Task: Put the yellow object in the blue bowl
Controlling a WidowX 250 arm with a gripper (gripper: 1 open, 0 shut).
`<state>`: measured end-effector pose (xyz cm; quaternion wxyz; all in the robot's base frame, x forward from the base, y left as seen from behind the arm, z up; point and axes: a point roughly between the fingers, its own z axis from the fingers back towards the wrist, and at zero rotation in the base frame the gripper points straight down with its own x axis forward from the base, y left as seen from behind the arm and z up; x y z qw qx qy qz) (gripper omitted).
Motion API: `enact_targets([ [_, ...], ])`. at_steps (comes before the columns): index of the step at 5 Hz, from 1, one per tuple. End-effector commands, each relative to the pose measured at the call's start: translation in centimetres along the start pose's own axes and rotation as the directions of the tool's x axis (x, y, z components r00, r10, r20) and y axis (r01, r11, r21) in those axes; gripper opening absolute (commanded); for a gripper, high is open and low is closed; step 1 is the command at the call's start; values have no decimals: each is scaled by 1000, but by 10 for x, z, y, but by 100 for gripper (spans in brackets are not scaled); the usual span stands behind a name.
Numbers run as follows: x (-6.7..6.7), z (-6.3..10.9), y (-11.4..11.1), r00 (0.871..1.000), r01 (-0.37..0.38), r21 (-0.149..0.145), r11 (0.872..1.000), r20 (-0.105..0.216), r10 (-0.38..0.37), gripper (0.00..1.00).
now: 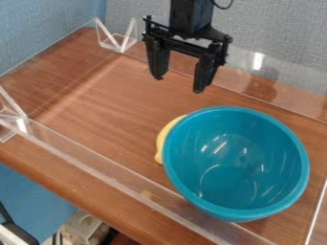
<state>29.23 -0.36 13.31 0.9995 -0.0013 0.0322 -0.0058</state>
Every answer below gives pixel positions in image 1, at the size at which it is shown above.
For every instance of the clear acrylic back barrier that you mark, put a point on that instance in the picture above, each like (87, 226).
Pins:
(238, 86)

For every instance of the clear acrylic front barrier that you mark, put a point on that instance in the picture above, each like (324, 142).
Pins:
(138, 206)

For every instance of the clear acrylic left bracket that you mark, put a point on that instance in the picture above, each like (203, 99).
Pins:
(13, 119)

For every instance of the yellow object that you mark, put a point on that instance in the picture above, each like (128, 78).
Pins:
(162, 138)

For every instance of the blue plastic bowl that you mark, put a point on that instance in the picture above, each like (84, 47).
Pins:
(236, 163)

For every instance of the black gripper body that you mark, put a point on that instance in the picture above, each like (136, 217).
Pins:
(188, 33)

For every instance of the white device below table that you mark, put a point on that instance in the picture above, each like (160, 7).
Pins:
(83, 229)

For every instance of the clear acrylic corner bracket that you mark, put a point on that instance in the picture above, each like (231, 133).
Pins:
(114, 41)

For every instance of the clear acrylic barrier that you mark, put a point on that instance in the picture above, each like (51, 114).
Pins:
(238, 86)
(138, 206)

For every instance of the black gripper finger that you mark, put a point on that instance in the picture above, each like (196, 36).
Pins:
(206, 69)
(158, 56)

